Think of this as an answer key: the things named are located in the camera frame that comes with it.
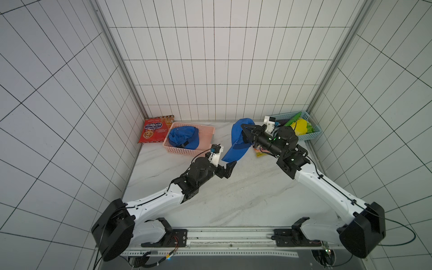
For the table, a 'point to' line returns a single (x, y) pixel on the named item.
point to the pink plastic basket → (206, 133)
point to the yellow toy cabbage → (301, 127)
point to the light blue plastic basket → (284, 119)
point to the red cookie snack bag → (156, 129)
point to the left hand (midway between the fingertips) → (225, 159)
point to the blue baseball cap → (240, 147)
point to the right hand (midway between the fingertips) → (233, 127)
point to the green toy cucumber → (293, 120)
